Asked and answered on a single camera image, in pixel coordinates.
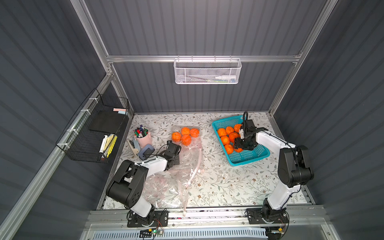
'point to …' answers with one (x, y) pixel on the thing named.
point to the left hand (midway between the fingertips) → (172, 158)
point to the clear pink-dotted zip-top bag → (157, 187)
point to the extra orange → (232, 135)
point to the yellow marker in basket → (112, 146)
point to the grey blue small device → (146, 152)
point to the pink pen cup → (142, 135)
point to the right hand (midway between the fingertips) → (241, 146)
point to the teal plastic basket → (244, 157)
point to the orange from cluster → (229, 148)
